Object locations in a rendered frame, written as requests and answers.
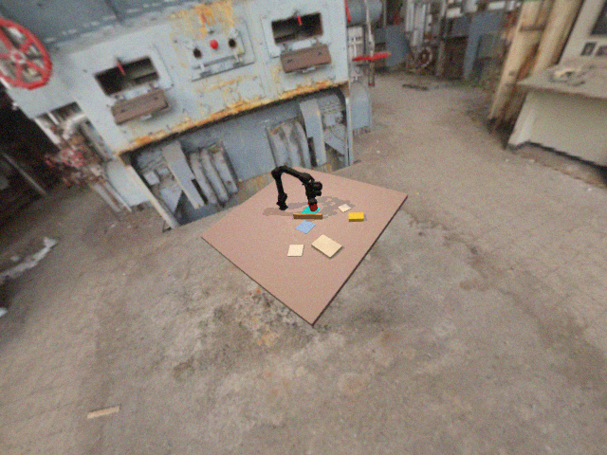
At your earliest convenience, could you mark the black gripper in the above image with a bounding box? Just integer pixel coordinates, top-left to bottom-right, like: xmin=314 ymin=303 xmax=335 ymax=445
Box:
xmin=305 ymin=190 xmax=318 ymax=206

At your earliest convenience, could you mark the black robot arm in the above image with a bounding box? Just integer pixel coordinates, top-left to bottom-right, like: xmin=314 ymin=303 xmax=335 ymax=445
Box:
xmin=271 ymin=165 xmax=322 ymax=211

